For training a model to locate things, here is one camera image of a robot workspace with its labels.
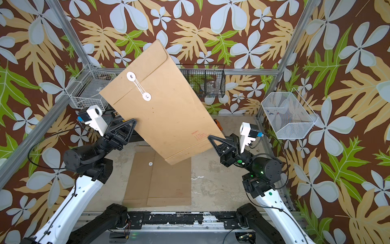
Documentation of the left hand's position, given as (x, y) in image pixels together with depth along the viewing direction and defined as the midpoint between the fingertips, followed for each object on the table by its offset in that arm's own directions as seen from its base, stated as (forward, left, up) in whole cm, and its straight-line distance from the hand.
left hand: (135, 121), depth 45 cm
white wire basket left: (+40, +45, -19) cm, 63 cm away
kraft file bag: (-1, -4, -53) cm, 53 cm away
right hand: (-3, -22, -5) cm, 23 cm away
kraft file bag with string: (-1, +14, -53) cm, 55 cm away
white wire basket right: (+29, -71, -27) cm, 82 cm away
